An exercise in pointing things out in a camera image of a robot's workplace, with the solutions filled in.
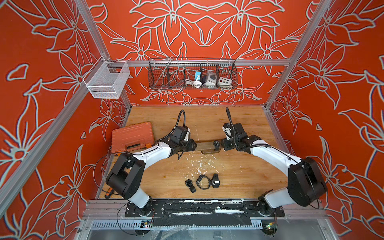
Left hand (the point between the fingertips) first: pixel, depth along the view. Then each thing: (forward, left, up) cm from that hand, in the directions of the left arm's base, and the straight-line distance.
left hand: (187, 144), depth 79 cm
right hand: (+3, -23, +3) cm, 24 cm away
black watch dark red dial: (-15, -1, -17) cm, 23 cm away
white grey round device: (+38, -13, +16) cm, 43 cm away
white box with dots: (+40, -21, +13) cm, 47 cm away
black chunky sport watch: (-15, -7, -13) cm, 21 cm away
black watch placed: (+6, -17, -8) cm, 20 cm away
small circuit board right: (-33, -42, -19) cm, 57 cm away
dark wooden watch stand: (+4, -11, -9) cm, 15 cm away
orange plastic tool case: (+9, +37, -11) cm, 40 cm away
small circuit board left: (-35, +18, -19) cm, 44 cm away
